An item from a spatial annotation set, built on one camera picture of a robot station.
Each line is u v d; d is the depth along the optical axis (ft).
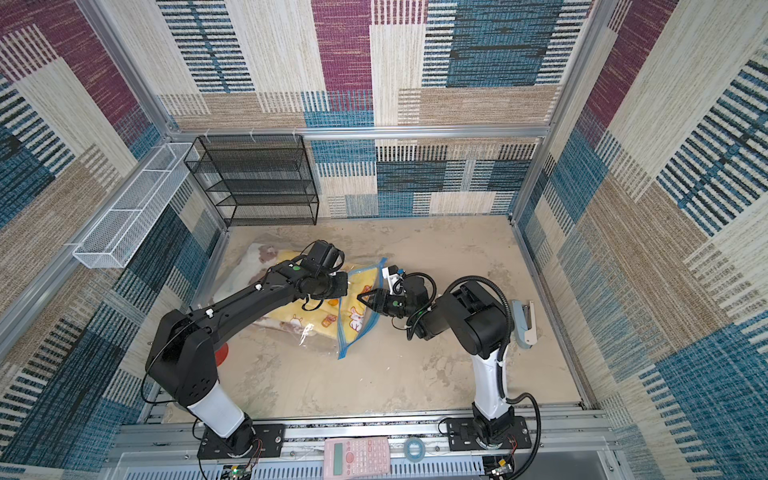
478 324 1.74
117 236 2.35
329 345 2.85
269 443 2.40
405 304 2.72
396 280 2.93
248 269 3.44
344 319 2.84
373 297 2.88
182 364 1.47
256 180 3.59
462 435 2.39
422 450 2.37
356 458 2.30
